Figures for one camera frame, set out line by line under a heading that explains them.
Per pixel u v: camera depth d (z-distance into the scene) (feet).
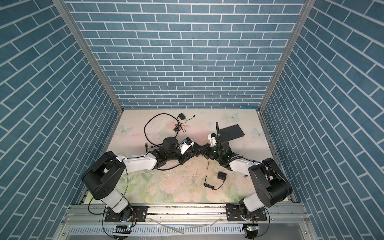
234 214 2.41
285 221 2.47
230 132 3.49
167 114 3.82
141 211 2.43
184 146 2.54
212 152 2.58
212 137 2.77
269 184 1.47
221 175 2.83
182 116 3.74
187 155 2.60
